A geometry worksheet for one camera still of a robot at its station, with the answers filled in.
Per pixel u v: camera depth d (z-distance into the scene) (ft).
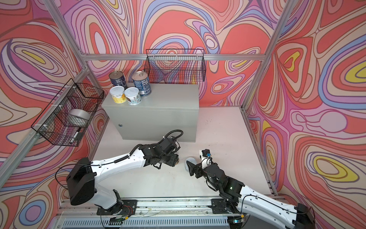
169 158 2.36
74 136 2.36
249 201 1.68
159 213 2.40
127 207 2.38
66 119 2.44
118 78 2.39
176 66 3.21
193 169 2.18
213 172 1.82
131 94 2.37
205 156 2.11
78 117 2.32
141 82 2.34
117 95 2.35
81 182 1.36
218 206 2.41
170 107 3.39
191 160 2.81
